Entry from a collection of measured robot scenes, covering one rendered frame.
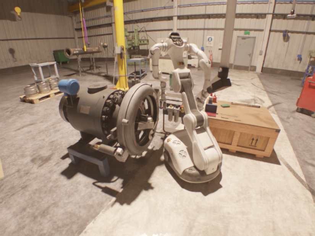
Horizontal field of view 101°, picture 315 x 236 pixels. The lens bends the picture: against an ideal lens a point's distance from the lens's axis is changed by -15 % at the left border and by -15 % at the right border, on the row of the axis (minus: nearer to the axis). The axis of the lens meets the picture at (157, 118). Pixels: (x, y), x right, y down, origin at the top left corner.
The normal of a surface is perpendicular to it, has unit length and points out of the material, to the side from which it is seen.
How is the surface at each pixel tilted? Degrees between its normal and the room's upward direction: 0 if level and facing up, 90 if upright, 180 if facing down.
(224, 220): 0
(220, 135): 90
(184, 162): 38
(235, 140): 90
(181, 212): 0
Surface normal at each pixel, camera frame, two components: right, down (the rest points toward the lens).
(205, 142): 0.24, -0.52
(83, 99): -0.25, -0.43
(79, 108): -0.33, -0.08
